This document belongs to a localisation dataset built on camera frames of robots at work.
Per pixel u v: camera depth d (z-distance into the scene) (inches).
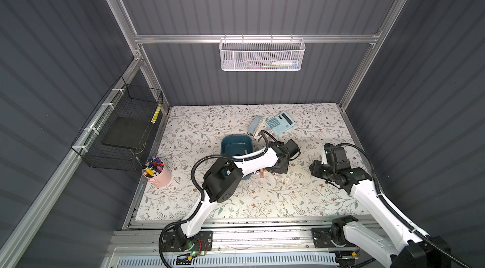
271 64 36.5
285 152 26.8
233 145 40.4
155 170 31.6
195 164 19.4
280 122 43.7
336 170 24.0
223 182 21.5
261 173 35.9
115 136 27.4
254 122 43.5
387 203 18.5
